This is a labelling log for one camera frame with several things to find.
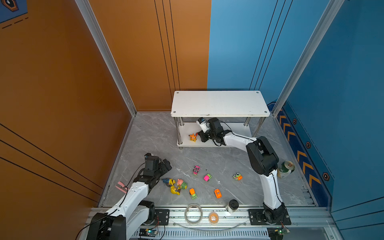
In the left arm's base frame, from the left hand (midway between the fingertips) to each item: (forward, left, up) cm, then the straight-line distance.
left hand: (165, 164), depth 89 cm
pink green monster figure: (-12, -12, 0) cm, 17 cm away
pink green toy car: (-8, -25, -1) cm, 26 cm away
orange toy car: (-16, -31, -1) cm, 35 cm away
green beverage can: (-6, -67, +8) cm, 67 cm away
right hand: (+21, -20, +4) cm, 29 cm away
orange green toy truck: (-16, -17, 0) cm, 24 cm away
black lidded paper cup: (-23, -36, +8) cm, 44 cm away
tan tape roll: (-27, -28, -5) cm, 39 cm away
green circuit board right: (-33, -58, -3) cm, 66 cm away
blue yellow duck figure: (-10, -4, 0) cm, 11 cm away
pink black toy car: (-3, -19, 0) cm, 19 cm away
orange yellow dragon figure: (+14, -16, +9) cm, 23 cm away
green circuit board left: (-33, +4, -4) cm, 33 cm away
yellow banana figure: (-15, -7, 0) cm, 17 cm away
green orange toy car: (-7, -43, 0) cm, 43 cm away
